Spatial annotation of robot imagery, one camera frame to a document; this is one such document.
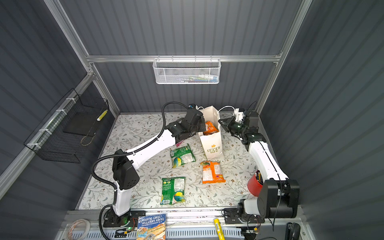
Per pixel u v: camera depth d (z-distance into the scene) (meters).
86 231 0.70
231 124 0.71
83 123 0.75
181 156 0.93
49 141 0.64
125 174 0.47
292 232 0.66
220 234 0.68
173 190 0.81
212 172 0.86
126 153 0.50
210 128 0.89
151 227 0.69
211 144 0.81
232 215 0.74
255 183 0.85
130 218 0.72
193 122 0.63
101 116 0.81
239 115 0.75
